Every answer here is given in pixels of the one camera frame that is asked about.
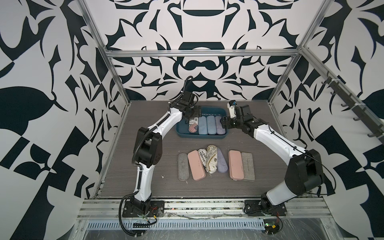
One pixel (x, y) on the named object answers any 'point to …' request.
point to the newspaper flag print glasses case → (193, 125)
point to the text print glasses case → (203, 154)
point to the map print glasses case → (211, 162)
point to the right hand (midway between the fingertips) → (225, 116)
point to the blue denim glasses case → (211, 125)
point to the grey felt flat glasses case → (248, 166)
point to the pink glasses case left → (197, 168)
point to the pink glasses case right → (236, 165)
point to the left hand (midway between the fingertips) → (195, 109)
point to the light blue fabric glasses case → (202, 125)
